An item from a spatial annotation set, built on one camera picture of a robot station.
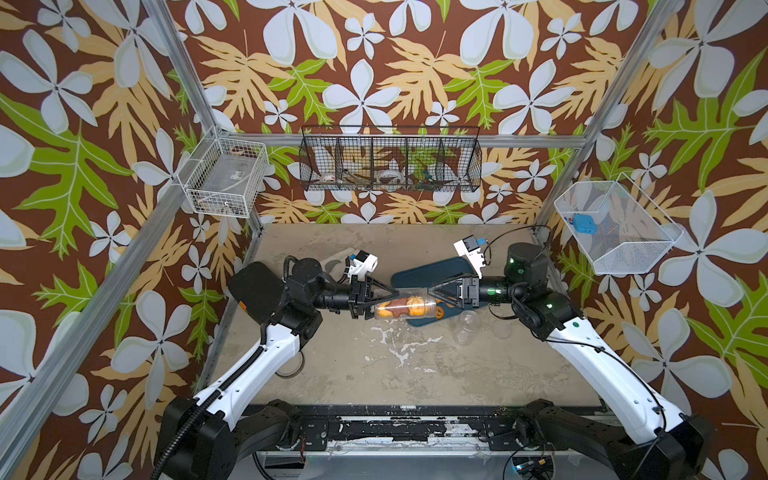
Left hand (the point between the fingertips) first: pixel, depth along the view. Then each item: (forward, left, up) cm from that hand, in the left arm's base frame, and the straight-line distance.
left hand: (396, 301), depth 61 cm
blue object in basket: (+31, -57, -7) cm, 65 cm away
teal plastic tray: (+33, -17, -38) cm, 53 cm away
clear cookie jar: (+8, -22, -26) cm, 35 cm away
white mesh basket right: (+26, -63, -5) cm, 68 cm away
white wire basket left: (+41, +51, +1) cm, 65 cm away
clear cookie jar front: (0, -4, -1) cm, 4 cm away
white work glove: (+9, +13, +1) cm, 16 cm away
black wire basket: (+56, +1, -3) cm, 56 cm away
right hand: (+3, -8, 0) cm, 9 cm away
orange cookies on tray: (+15, -16, -33) cm, 39 cm away
